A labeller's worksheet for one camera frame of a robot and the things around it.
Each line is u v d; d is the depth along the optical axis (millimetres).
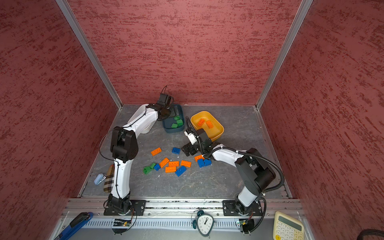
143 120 641
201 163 894
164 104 792
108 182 793
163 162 895
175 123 1067
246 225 709
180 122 1071
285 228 680
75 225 664
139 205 744
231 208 741
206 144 708
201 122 1074
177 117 1126
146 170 849
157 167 866
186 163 894
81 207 758
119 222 728
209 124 1069
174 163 894
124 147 575
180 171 851
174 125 1063
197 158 918
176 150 944
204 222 669
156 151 947
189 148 793
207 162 887
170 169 855
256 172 464
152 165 873
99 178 808
